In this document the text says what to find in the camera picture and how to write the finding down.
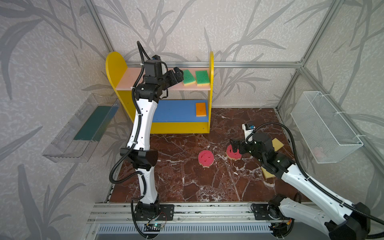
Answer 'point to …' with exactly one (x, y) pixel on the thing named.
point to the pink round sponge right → (231, 154)
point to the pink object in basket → (318, 152)
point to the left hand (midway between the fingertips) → (179, 69)
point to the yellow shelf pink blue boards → (186, 109)
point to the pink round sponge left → (206, 158)
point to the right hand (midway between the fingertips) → (238, 132)
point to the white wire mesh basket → (328, 136)
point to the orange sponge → (200, 109)
